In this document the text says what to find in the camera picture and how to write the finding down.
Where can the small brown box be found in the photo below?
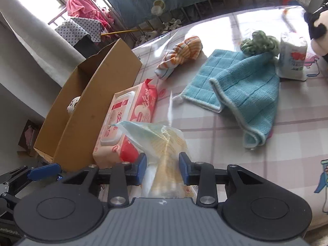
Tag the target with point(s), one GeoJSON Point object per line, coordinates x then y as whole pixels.
{"type": "Point", "coordinates": [28, 138]}

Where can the black-haired doll in red shirt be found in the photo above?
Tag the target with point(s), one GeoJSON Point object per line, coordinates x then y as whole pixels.
{"type": "Point", "coordinates": [317, 30]}

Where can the beige shoe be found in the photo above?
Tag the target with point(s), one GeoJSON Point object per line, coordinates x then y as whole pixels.
{"type": "Point", "coordinates": [150, 35]}
{"type": "Point", "coordinates": [144, 39]}

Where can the clear bag of yellow cloths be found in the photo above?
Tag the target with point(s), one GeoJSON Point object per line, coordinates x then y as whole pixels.
{"type": "Point", "coordinates": [164, 143]}

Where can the white curtain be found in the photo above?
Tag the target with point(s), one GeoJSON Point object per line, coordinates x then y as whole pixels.
{"type": "Point", "coordinates": [30, 51]}

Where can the pink hanging clothes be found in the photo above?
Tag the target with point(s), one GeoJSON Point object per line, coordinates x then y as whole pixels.
{"type": "Point", "coordinates": [82, 7]}

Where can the white plush toy in box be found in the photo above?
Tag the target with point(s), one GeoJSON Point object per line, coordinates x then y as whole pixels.
{"type": "Point", "coordinates": [74, 103]}

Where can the pink wet wipes pack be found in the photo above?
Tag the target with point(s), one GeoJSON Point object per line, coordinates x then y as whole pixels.
{"type": "Point", "coordinates": [120, 123]}

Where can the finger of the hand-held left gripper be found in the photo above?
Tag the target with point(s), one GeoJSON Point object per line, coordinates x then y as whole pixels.
{"type": "Point", "coordinates": [44, 172]}

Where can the dark grey cloth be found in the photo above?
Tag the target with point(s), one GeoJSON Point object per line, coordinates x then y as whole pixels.
{"type": "Point", "coordinates": [83, 44]}

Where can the teal waffle cloth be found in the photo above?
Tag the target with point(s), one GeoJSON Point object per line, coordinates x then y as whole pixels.
{"type": "Point", "coordinates": [205, 82]}

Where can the white tissue pack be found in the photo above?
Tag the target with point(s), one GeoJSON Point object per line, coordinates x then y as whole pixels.
{"type": "Point", "coordinates": [292, 56]}

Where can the white black sneaker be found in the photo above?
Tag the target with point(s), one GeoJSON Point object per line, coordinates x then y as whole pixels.
{"type": "Point", "coordinates": [177, 22]}
{"type": "Point", "coordinates": [169, 25]}

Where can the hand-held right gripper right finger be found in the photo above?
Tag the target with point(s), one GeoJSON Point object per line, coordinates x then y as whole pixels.
{"type": "Point", "coordinates": [183, 166]}

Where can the plaid plastic tablecloth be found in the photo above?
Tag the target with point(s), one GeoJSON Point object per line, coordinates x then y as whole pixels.
{"type": "Point", "coordinates": [294, 133]}

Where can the orange white striped cloth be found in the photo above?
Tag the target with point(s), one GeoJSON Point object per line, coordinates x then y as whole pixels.
{"type": "Point", "coordinates": [184, 50]}

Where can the yellow stick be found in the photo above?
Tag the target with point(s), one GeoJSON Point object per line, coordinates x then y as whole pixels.
{"type": "Point", "coordinates": [120, 32]}

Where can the teal ribbed towel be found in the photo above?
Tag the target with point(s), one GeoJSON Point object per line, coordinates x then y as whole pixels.
{"type": "Point", "coordinates": [251, 94]}

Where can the white polka dot cloth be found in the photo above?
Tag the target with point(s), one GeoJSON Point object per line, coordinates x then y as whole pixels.
{"type": "Point", "coordinates": [74, 29]}

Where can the brown cardboard box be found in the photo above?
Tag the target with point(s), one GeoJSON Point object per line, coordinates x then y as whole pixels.
{"type": "Point", "coordinates": [97, 94]}

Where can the green knitted scrubber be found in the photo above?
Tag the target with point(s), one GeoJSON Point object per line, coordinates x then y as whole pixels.
{"type": "Point", "coordinates": [258, 42]}

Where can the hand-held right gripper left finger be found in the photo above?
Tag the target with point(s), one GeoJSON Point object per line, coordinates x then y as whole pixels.
{"type": "Point", "coordinates": [142, 165]}

